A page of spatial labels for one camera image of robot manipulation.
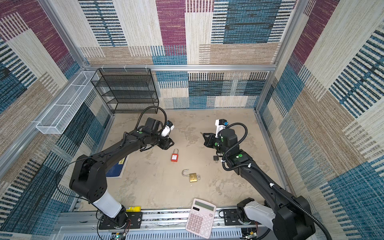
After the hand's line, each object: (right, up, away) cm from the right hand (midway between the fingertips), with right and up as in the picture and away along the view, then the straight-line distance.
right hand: (202, 136), depth 78 cm
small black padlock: (+9, -15, +16) cm, 24 cm away
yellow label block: (-35, -36, -3) cm, 50 cm away
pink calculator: (-1, -39, -5) cm, 39 cm away
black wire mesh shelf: (-53, +31, +33) cm, 70 cm away
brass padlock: (-5, -24, +7) cm, 25 cm away
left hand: (-18, -2, +10) cm, 21 cm away
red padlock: (-17, -14, +16) cm, 27 cm away
